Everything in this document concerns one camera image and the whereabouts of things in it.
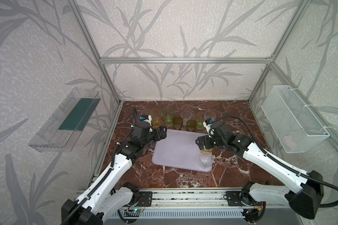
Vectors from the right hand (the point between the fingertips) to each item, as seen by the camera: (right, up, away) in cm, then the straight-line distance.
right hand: (201, 138), depth 78 cm
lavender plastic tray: (-12, -11, +16) cm, 23 cm away
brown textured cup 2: (-4, +5, +24) cm, 25 cm away
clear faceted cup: (-7, +12, +29) cm, 32 cm away
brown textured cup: (-14, +8, +22) cm, 27 cm away
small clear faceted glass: (+3, -12, +2) cm, 13 cm away
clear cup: (+10, +13, +28) cm, 33 cm away
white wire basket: (+41, +7, -15) cm, 44 cm away
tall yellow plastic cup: (-28, +11, +18) cm, 35 cm away
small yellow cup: (+6, -10, +11) cm, 16 cm away
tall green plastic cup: (-20, +14, +25) cm, 35 cm away
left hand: (-23, +5, -1) cm, 23 cm away
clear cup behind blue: (-36, +15, +25) cm, 46 cm away
